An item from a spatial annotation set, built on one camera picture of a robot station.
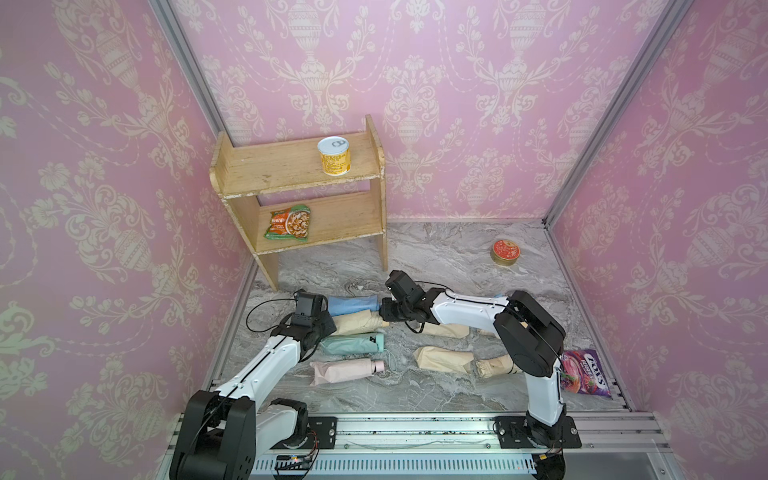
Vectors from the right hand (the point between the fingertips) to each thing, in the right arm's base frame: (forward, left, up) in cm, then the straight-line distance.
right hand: (382, 311), depth 92 cm
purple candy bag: (-21, -53, -1) cm, 57 cm away
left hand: (-3, +16, +1) cm, 16 cm away
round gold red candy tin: (+21, -45, 0) cm, 49 cm away
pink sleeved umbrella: (-17, +12, +1) cm, 21 cm away
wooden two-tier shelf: (+48, +33, +9) cm, 59 cm away
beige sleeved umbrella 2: (-15, -15, -1) cm, 21 cm away
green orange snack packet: (+20, +26, +20) cm, 38 cm away
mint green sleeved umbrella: (-11, +8, +1) cm, 14 cm away
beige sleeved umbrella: (-3, +6, 0) cm, 7 cm away
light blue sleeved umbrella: (+3, +9, +1) cm, 10 cm away
